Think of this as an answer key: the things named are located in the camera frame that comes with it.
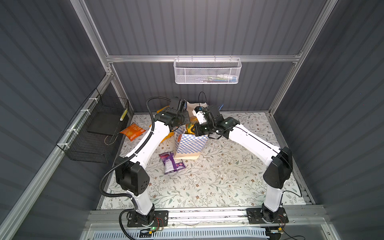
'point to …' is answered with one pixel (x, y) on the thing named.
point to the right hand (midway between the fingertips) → (192, 130)
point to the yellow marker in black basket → (123, 115)
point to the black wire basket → (94, 135)
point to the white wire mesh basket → (204, 71)
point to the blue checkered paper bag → (188, 145)
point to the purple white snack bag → (171, 164)
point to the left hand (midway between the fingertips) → (185, 117)
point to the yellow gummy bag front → (193, 120)
